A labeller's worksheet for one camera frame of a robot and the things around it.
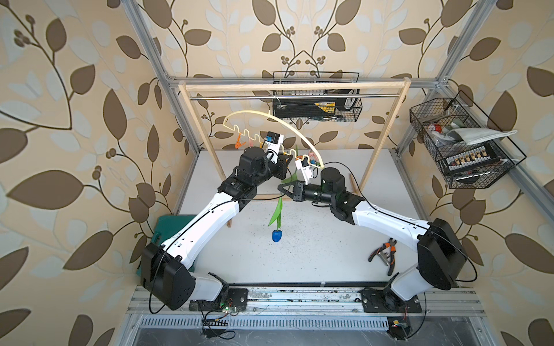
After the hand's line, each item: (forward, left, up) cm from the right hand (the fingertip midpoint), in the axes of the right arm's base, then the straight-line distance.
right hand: (278, 187), depth 74 cm
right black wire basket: (+25, -62, +7) cm, 67 cm away
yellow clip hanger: (+46, -18, -20) cm, 53 cm away
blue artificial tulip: (-13, +1, -8) cm, 16 cm away
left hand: (+7, -5, +9) cm, 13 cm away
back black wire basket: (+33, -32, +5) cm, 46 cm away
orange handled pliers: (-16, -42, -25) cm, 51 cm away
